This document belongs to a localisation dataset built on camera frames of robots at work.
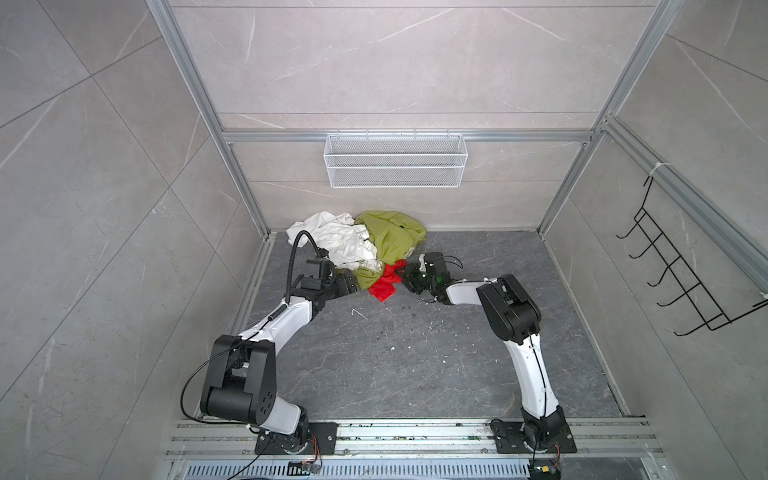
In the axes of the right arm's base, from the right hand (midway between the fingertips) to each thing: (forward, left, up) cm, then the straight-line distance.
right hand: (394, 271), depth 104 cm
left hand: (-8, +15, +10) cm, 20 cm away
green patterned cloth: (+10, 0, +8) cm, 13 cm away
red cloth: (-5, +4, -2) cm, 7 cm away
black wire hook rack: (-34, -64, +29) cm, 78 cm away
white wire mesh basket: (+27, -1, +27) cm, 38 cm away
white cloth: (+8, +17, +7) cm, 20 cm away
